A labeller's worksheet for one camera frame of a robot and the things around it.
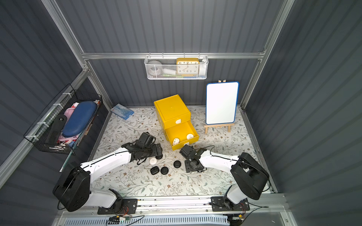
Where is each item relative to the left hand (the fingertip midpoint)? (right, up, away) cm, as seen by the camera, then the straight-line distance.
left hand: (157, 151), depth 87 cm
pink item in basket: (-43, +23, -15) cm, 51 cm away
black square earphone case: (-1, -11, -2) cm, 12 cm away
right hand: (+22, -9, 0) cm, 24 cm away
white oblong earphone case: (+12, +6, +2) cm, 13 cm away
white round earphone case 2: (-3, -7, +2) cm, 8 cm away
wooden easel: (+50, +15, +15) cm, 54 cm away
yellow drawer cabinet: (+11, +22, -2) cm, 24 cm away
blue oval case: (-34, +20, -19) cm, 44 cm away
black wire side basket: (-47, +32, -9) cm, 57 cm away
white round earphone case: (+21, +9, +4) cm, 23 cm away
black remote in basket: (-42, +15, -23) cm, 50 cm away
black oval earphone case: (+5, -11, -2) cm, 12 cm away
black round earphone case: (+13, -8, +1) cm, 15 cm away
